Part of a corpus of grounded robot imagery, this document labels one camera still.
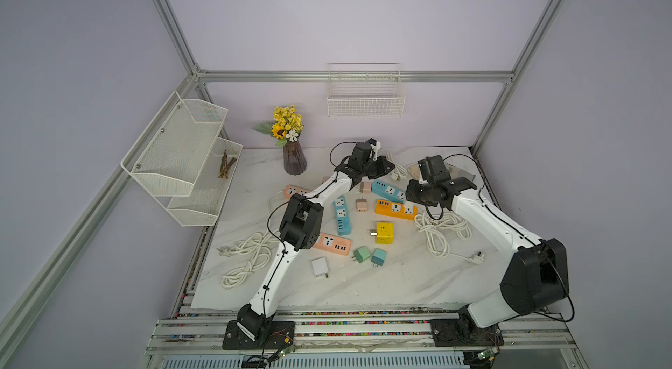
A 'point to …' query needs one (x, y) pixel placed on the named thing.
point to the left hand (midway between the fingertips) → (395, 166)
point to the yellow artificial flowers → (286, 126)
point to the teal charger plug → (379, 257)
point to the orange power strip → (395, 209)
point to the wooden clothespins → (226, 165)
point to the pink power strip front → (333, 244)
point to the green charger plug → (360, 254)
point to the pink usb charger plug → (365, 186)
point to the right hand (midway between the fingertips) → (412, 195)
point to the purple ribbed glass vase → (294, 158)
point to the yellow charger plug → (384, 233)
